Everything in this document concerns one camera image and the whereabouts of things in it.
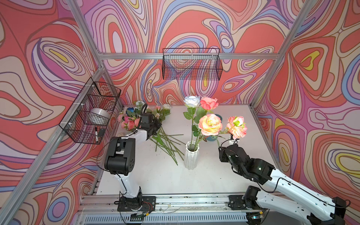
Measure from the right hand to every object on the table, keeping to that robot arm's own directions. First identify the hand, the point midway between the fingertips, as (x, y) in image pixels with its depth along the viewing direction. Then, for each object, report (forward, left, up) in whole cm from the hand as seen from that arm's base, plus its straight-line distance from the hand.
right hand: (223, 151), depth 75 cm
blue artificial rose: (+41, +60, -5) cm, 73 cm away
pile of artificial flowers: (+32, +59, -7) cm, 67 cm away
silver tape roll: (+14, +64, +18) cm, 68 cm away
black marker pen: (+7, +67, +10) cm, 68 cm away
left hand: (+28, +35, -6) cm, 45 cm away
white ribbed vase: (-3, +18, +3) cm, 18 cm away
